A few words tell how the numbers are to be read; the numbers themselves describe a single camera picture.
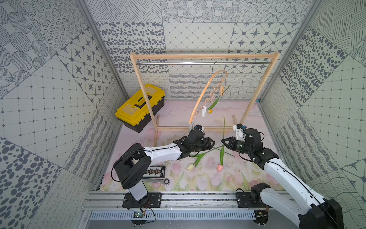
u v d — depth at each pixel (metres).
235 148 0.70
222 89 0.80
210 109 0.97
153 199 0.74
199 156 0.90
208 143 0.76
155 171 0.83
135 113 0.90
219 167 0.73
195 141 0.66
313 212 0.39
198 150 0.74
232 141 0.70
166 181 0.80
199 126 0.80
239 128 0.73
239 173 0.84
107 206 0.73
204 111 0.71
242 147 0.67
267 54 0.55
